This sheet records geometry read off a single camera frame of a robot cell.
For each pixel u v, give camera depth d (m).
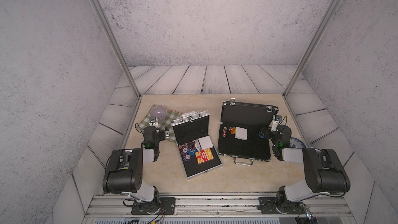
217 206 0.75
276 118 0.81
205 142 0.92
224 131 0.98
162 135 0.85
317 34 0.87
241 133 0.95
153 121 0.82
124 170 0.46
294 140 0.91
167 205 0.73
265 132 0.85
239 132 0.96
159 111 1.07
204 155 0.87
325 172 0.45
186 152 0.89
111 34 0.87
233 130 0.97
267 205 0.72
